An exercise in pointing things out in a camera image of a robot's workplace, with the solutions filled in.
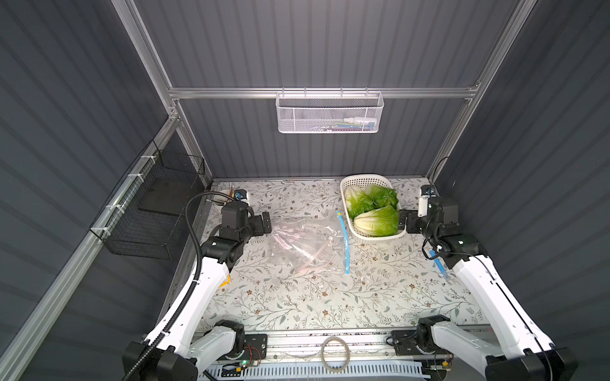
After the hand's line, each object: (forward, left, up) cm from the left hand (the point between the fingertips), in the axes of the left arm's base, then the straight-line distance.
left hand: (257, 216), depth 77 cm
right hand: (0, -54, +2) cm, 54 cm away
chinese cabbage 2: (+20, -39, -15) cm, 46 cm away
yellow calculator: (-12, +13, -23) cm, 29 cm away
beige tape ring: (-35, -21, -23) cm, 47 cm away
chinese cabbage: (+8, -47, -15) cm, 50 cm away
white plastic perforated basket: (+2, -36, -16) cm, 39 cm away
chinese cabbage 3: (+17, -49, -11) cm, 53 cm away
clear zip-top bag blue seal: (+3, -31, -20) cm, 37 cm away
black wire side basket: (-2, +35, +4) cm, 35 cm away
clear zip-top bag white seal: (+2, -17, -23) cm, 28 cm away
